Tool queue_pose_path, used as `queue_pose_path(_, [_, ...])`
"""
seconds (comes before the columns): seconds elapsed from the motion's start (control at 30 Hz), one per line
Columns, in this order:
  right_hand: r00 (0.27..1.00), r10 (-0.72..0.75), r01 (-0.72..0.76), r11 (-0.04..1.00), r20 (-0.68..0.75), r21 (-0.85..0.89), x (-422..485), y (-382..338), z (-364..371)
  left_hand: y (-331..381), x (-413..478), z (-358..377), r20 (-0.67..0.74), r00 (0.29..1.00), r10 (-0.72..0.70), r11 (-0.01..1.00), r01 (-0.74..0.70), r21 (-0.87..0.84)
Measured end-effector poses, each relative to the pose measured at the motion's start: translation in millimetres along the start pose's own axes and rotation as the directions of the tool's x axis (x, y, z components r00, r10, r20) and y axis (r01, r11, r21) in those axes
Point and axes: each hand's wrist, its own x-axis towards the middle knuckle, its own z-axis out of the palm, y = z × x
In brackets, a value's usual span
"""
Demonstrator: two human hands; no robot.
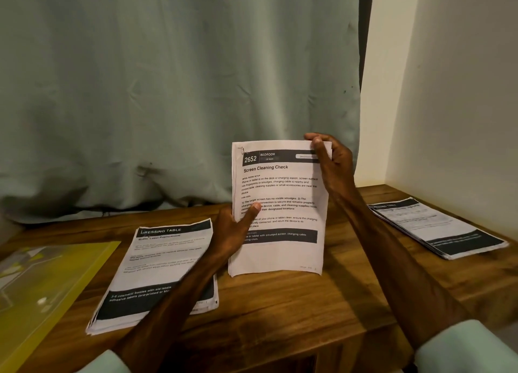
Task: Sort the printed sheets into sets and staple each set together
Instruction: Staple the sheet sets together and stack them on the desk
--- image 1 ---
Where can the yellow patterned folder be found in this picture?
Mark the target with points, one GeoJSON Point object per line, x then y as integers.
{"type": "Point", "coordinates": [40, 292]}

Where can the person's left hand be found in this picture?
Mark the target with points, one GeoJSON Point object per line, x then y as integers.
{"type": "Point", "coordinates": [231, 235]}

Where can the person's right hand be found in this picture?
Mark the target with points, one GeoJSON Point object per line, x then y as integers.
{"type": "Point", "coordinates": [336, 168]}

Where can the person's left forearm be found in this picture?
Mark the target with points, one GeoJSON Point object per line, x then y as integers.
{"type": "Point", "coordinates": [154, 324]}

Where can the person's right forearm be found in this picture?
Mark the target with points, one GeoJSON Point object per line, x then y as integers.
{"type": "Point", "coordinates": [413, 280]}

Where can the pale green curtain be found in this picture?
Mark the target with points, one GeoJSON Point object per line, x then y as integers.
{"type": "Point", "coordinates": [178, 85]}

